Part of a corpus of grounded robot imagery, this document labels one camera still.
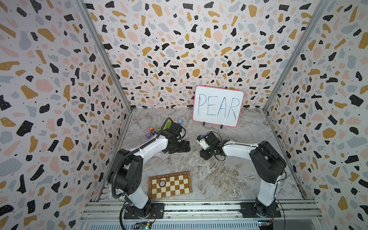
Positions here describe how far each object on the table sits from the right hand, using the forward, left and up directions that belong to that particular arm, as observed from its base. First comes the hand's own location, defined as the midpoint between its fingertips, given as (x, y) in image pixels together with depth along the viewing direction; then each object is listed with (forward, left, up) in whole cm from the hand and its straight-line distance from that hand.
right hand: (202, 153), depth 95 cm
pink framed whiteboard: (+31, -11, +15) cm, 36 cm away
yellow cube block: (+28, +23, +2) cm, 36 cm away
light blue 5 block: (+27, +18, +1) cm, 32 cm away
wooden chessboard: (-22, +19, +3) cm, 29 cm away
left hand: (-1, +11, +8) cm, 13 cm away
